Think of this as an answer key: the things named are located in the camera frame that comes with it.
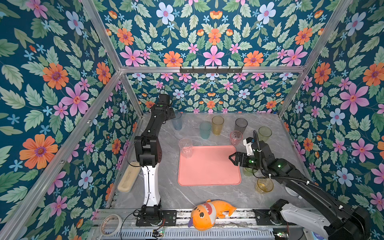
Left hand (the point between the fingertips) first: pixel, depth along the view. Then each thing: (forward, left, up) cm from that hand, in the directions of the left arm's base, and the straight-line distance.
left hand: (170, 113), depth 100 cm
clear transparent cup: (-17, -9, -14) cm, 24 cm away
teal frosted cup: (-11, -23, -8) cm, 26 cm away
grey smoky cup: (-12, -46, -3) cm, 48 cm away
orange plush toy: (-61, -18, -6) cm, 64 cm away
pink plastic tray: (-34, -23, -14) cm, 43 cm away
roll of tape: (-63, +24, -13) cm, 68 cm away
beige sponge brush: (-39, +23, -11) cm, 46 cm away
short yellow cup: (-47, -53, -15) cm, 73 cm away
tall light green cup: (-19, -61, -5) cm, 64 cm away
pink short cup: (-14, -44, -12) cm, 48 cm away
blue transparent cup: (-2, -4, -7) cm, 8 cm away
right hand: (-36, -37, +2) cm, 52 cm away
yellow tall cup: (-8, -31, -3) cm, 33 cm away
